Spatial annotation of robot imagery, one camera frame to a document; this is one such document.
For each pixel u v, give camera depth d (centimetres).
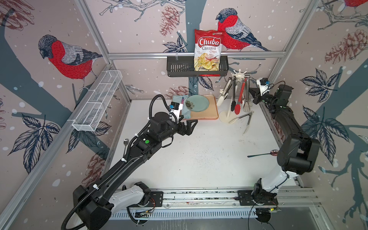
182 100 119
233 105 88
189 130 61
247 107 86
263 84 71
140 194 61
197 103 119
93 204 37
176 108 59
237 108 86
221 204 73
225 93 90
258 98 76
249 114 110
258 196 67
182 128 60
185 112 111
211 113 111
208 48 84
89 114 72
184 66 107
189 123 60
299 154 47
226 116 107
